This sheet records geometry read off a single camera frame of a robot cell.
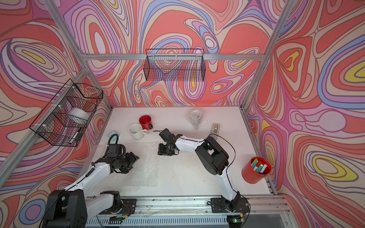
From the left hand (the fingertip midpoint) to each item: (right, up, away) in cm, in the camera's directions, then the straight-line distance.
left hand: (138, 160), depth 87 cm
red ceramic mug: (0, +24, +18) cm, 30 cm away
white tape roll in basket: (-26, +28, -15) cm, 41 cm away
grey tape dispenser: (+52, +19, +13) cm, 57 cm away
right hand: (+14, +2, +4) cm, 15 cm away
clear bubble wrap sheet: (+5, -6, -2) cm, 8 cm away
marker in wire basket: (-28, +17, -16) cm, 36 cm away
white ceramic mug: (-6, +17, +13) cm, 22 cm away
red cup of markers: (+69, -2, -10) cm, 70 cm away
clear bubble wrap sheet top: (+37, +28, +14) cm, 48 cm away
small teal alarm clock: (-8, +16, -14) cm, 23 cm away
